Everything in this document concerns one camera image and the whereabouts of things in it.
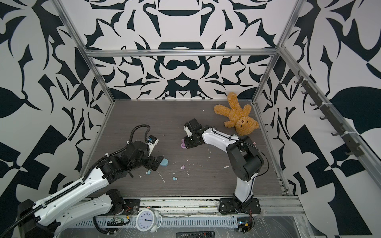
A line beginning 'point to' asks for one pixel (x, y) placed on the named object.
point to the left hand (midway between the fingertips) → (154, 150)
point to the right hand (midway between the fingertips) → (185, 142)
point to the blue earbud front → (174, 178)
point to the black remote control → (196, 234)
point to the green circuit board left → (118, 221)
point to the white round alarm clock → (149, 220)
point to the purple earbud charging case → (182, 145)
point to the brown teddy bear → (244, 125)
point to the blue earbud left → (149, 172)
